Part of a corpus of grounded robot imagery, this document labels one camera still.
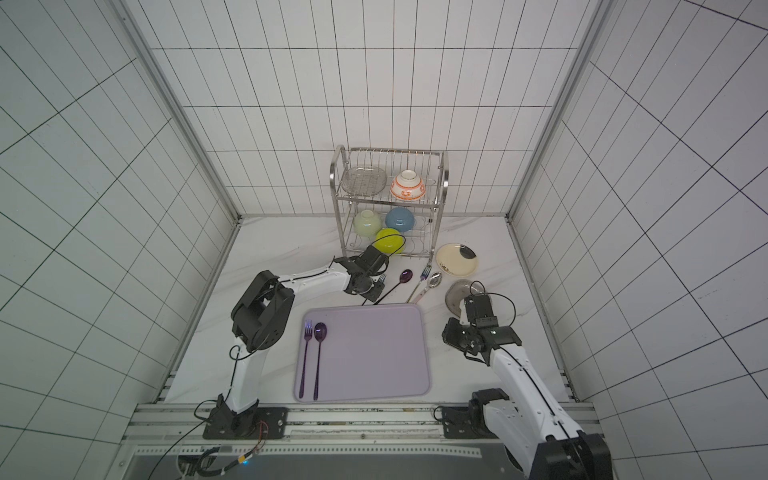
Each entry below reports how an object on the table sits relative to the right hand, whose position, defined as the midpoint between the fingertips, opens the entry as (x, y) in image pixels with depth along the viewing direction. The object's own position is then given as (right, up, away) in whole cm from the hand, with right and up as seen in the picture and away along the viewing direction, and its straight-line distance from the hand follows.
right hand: (436, 331), depth 84 cm
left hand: (-21, +8, +13) cm, 26 cm away
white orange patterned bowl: (-8, +42, +1) cm, 43 cm away
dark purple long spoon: (-8, +13, +17) cm, 23 cm away
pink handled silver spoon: (+1, +12, +14) cm, 18 cm away
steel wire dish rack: (-14, +39, +2) cm, 41 cm away
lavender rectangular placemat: (-20, -6, 0) cm, 20 cm away
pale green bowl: (-21, +32, +23) cm, 45 cm away
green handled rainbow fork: (-1, +14, +17) cm, 22 cm away
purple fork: (-38, -1, +4) cm, 38 cm away
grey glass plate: (+10, +9, +13) cm, 18 cm away
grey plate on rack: (-21, +45, +9) cm, 51 cm away
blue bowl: (-9, +34, +26) cm, 44 cm away
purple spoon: (-34, -1, +3) cm, 35 cm away
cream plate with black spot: (+11, +19, +22) cm, 31 cm away
